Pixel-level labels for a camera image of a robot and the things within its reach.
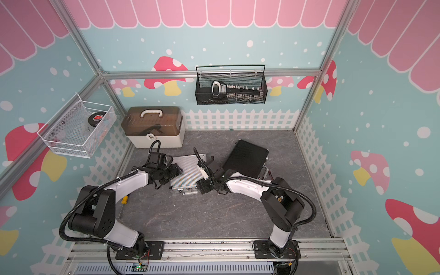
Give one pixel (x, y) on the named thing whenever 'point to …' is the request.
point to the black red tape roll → (95, 118)
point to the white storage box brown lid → (152, 121)
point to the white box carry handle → (152, 111)
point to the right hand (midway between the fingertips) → (202, 183)
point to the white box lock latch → (150, 136)
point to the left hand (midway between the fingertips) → (178, 175)
